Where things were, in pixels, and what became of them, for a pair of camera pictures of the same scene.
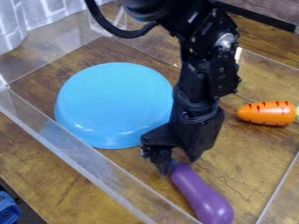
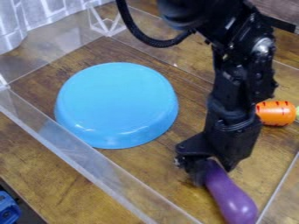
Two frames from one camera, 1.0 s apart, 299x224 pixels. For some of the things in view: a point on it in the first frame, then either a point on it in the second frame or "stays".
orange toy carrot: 268,113 stays
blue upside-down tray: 111,103 stays
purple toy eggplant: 209,206 -> 236,203
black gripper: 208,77 -> 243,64
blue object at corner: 10,212 stays
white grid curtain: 20,15 stays
